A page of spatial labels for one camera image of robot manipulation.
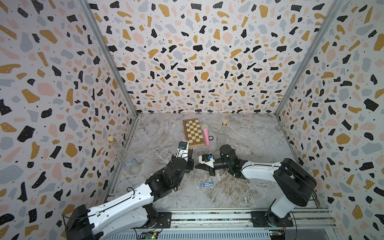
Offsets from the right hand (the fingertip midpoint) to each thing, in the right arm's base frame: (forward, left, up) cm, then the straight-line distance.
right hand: (197, 166), depth 79 cm
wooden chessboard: (+30, +4, -10) cm, 32 cm away
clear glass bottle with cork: (+34, -16, -16) cm, 41 cm away
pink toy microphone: (+35, -4, -9) cm, 37 cm away
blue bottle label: (-5, -5, -13) cm, 15 cm away
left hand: (+4, +3, +10) cm, 11 cm away
